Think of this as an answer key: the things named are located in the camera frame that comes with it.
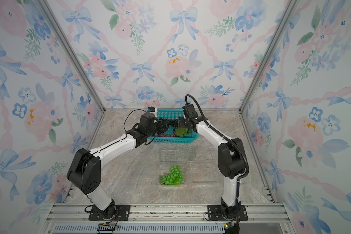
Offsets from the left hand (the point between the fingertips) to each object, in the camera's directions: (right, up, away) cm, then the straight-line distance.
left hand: (166, 121), depth 87 cm
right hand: (+10, +2, +11) cm, 15 cm away
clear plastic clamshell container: (+3, -27, +7) cm, 28 cm away
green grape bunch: (+5, -31, -6) cm, 32 cm away
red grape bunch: (+2, -10, +13) cm, 16 cm away
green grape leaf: (+9, -7, +13) cm, 17 cm away
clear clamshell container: (+23, -27, +3) cm, 36 cm away
